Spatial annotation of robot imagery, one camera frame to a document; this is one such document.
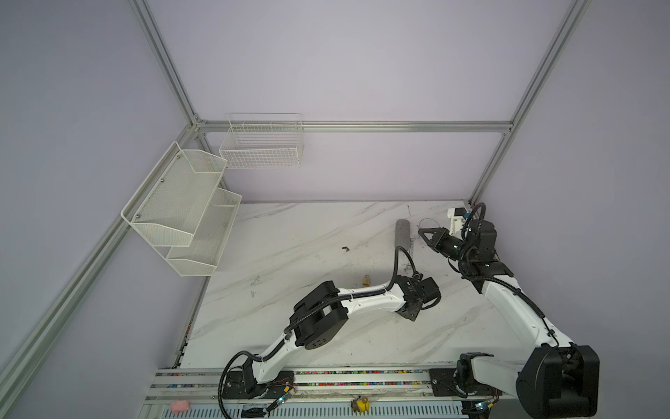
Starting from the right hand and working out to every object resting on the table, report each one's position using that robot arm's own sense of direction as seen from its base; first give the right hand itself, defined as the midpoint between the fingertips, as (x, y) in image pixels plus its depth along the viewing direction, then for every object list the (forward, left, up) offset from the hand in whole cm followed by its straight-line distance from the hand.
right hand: (418, 230), depth 79 cm
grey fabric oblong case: (+14, 0, -22) cm, 26 cm away
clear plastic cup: (+22, -12, -22) cm, 33 cm away
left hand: (-15, +3, -22) cm, 27 cm away
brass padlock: (-5, +15, -23) cm, 28 cm away
